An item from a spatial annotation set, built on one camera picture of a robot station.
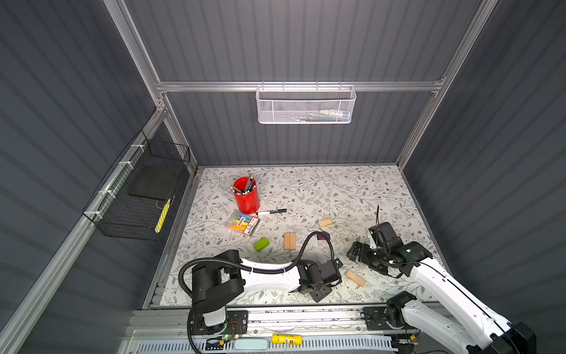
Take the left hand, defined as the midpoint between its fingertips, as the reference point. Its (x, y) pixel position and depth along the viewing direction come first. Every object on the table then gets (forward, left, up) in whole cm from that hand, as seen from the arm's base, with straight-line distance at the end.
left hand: (322, 284), depth 80 cm
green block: (+17, +22, 0) cm, 28 cm away
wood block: (+18, +12, 0) cm, 22 cm away
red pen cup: (+33, +28, +14) cm, 45 cm away
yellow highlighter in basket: (+16, +51, +26) cm, 60 cm away
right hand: (+6, -14, +7) cm, 16 cm away
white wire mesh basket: (+80, -1, +27) cm, 84 cm away
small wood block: (+27, -6, 0) cm, 27 cm away
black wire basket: (+22, +62, +26) cm, 71 cm away
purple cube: (+20, -3, -3) cm, 21 cm away
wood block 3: (+1, -13, -1) cm, 13 cm away
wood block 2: (+18, +10, 0) cm, 20 cm away
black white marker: (+34, +18, -1) cm, 38 cm away
